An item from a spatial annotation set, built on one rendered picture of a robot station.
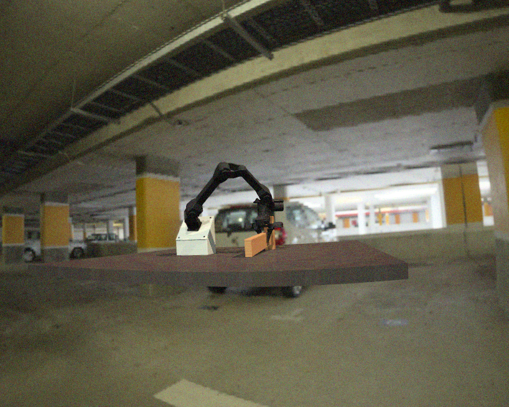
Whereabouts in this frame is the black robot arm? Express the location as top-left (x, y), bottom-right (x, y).
top-left (184, 162), bottom-right (284, 232)

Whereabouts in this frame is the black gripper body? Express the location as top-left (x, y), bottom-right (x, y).
top-left (245, 212), bottom-right (283, 230)

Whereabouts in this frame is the brown wooden post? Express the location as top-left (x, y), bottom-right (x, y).
top-left (264, 216), bottom-right (276, 250)

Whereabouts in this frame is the long wooden board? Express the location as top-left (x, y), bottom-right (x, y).
top-left (244, 232), bottom-right (271, 257)

